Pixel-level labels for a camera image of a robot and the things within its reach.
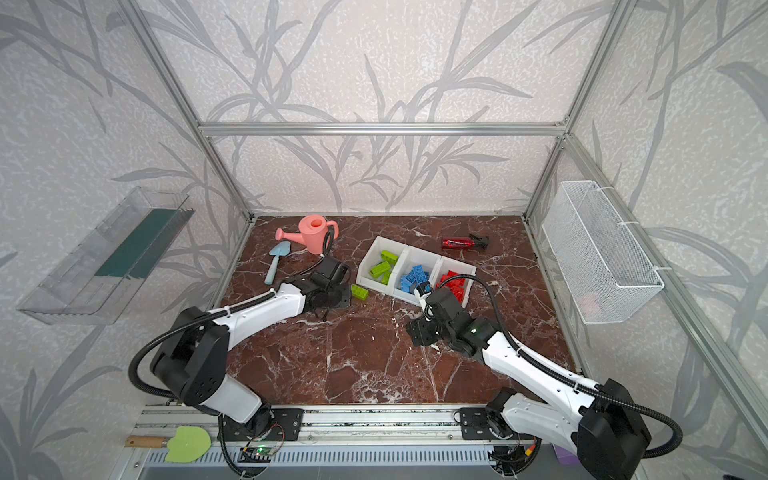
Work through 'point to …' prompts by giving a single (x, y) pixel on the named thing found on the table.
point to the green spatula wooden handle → (188, 444)
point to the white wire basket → (602, 269)
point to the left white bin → (364, 277)
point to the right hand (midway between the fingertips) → (417, 313)
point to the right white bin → (455, 276)
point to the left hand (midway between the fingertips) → (351, 288)
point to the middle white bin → (412, 267)
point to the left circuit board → (256, 454)
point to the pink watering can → (314, 231)
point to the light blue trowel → (279, 250)
